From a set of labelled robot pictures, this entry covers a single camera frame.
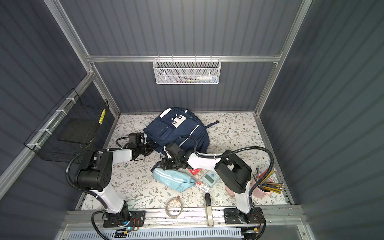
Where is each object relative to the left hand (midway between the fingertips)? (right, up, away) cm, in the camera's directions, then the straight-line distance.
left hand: (159, 144), depth 98 cm
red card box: (+24, -15, -9) cm, 30 cm away
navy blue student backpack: (+14, +12, +3) cm, 19 cm away
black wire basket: (-40, +12, -21) cm, 47 cm away
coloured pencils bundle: (+62, -17, -29) cm, 70 cm away
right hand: (+6, -11, -12) cm, 17 cm away
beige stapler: (+31, -26, -23) cm, 46 cm away
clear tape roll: (+9, -29, -21) cm, 37 cm away
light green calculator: (+33, -18, -13) cm, 40 cm away
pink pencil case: (+43, -23, -19) cm, 52 cm away
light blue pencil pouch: (+15, -18, -15) cm, 28 cm away
